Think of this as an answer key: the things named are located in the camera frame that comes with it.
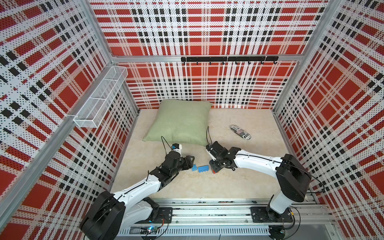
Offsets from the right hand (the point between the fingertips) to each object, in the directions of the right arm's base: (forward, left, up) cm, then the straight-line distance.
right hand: (217, 163), depth 87 cm
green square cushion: (+25, +22, +9) cm, 35 cm away
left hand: (+2, +15, +3) cm, 15 cm away
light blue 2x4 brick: (-2, +8, -3) cm, 9 cm away
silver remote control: (+25, -19, -3) cm, 31 cm away
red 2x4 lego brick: (-4, +2, -2) cm, 5 cm away
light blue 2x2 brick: (-1, +14, -3) cm, 14 cm away
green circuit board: (-32, +34, -2) cm, 47 cm away
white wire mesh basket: (+26, +78, +16) cm, 84 cm away
